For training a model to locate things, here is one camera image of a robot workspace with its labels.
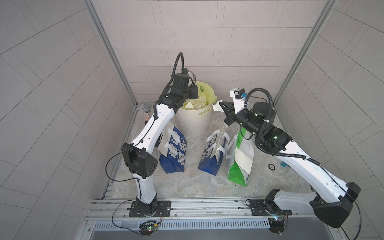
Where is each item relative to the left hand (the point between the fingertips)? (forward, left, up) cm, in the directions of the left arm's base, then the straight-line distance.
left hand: (197, 86), depth 79 cm
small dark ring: (-31, -43, -33) cm, 62 cm away
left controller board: (-59, +21, -33) cm, 70 cm away
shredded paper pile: (+4, 0, -17) cm, 17 cm away
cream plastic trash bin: (-11, +1, -12) cm, 16 cm away
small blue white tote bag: (-29, -10, -11) cm, 33 cm away
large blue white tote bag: (-28, +12, -17) cm, 35 cm away
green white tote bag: (-35, -20, -13) cm, 42 cm away
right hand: (-19, -10, +6) cm, 22 cm away
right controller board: (-58, -38, -36) cm, 78 cm away
